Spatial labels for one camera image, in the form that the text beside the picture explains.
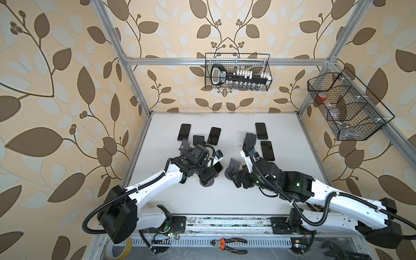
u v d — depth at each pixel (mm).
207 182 807
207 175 715
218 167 789
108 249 678
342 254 668
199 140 938
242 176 579
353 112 726
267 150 1032
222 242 696
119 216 403
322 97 870
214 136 1102
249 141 964
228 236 722
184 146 937
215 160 719
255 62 910
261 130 1107
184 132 1089
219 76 845
